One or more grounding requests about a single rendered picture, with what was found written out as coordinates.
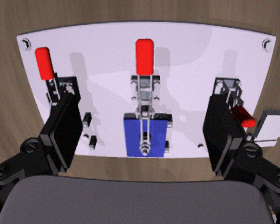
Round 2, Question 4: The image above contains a blue rectangular block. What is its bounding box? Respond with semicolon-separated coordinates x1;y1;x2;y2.
123;113;168;157

